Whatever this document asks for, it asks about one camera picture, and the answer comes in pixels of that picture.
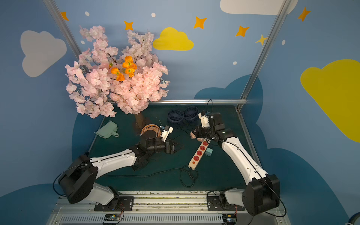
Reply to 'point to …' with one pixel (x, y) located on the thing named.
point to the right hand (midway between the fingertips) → (195, 129)
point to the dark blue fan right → (190, 115)
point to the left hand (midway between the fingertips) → (182, 143)
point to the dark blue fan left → (175, 117)
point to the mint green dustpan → (107, 130)
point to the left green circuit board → (112, 217)
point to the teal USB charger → (208, 152)
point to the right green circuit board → (229, 219)
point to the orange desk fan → (152, 127)
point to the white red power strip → (198, 155)
